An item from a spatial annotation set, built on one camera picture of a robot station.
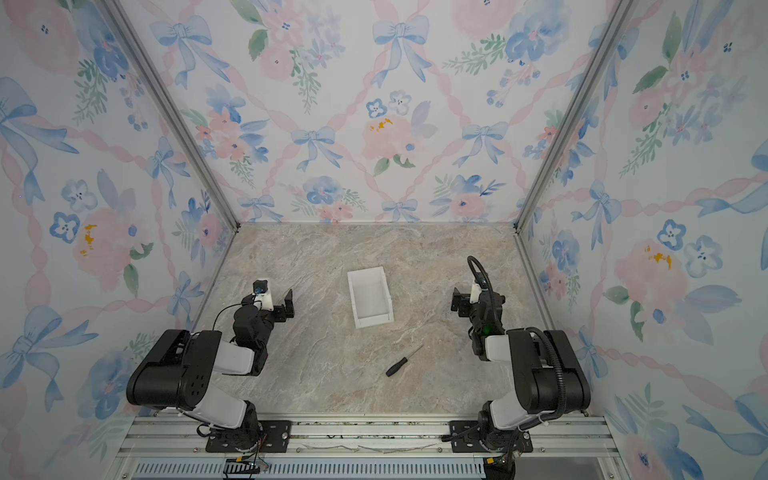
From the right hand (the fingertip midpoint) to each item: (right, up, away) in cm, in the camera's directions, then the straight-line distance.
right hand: (473, 287), depth 94 cm
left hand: (-61, 0, -2) cm, 61 cm away
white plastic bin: (-33, -4, +6) cm, 34 cm away
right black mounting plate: (-8, -34, -21) cm, 41 cm away
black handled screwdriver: (-24, -21, -9) cm, 33 cm away
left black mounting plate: (-57, -34, -21) cm, 69 cm away
